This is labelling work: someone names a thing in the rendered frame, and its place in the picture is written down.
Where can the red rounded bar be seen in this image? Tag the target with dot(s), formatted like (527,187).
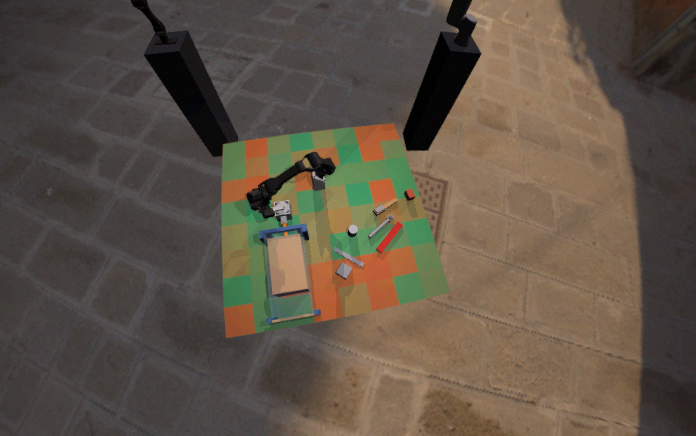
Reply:
(389,237)

